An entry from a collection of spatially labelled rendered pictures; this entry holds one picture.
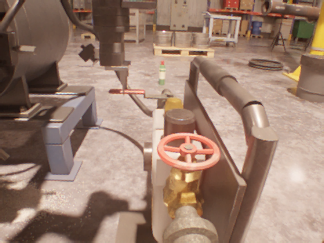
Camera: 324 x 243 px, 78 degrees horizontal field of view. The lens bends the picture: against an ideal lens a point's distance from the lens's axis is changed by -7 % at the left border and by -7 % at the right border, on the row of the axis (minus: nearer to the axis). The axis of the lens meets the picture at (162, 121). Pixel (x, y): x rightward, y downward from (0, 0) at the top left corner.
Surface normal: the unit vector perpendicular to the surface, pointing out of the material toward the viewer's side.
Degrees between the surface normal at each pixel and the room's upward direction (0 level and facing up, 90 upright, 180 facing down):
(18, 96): 90
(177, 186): 90
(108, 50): 70
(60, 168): 90
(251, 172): 89
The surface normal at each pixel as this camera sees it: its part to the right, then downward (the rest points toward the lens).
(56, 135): 0.04, 0.44
